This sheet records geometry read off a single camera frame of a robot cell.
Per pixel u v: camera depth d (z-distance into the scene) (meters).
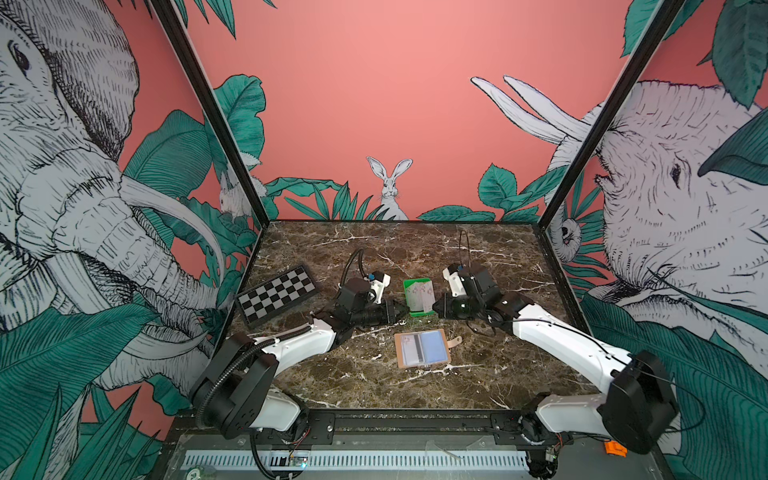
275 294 0.95
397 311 0.82
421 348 0.87
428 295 0.85
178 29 0.72
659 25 0.70
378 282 0.78
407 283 0.99
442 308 0.71
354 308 0.67
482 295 0.63
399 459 0.78
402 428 0.75
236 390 0.42
